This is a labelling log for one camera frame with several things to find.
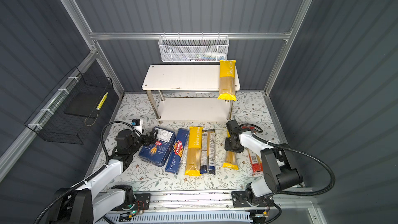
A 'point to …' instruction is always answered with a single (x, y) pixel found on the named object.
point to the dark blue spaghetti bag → (208, 152)
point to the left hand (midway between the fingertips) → (149, 130)
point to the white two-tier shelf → (187, 93)
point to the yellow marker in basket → (100, 104)
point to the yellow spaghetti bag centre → (194, 152)
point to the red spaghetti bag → (256, 163)
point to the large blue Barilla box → (158, 153)
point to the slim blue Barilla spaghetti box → (177, 152)
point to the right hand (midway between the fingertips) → (232, 148)
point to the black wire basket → (64, 114)
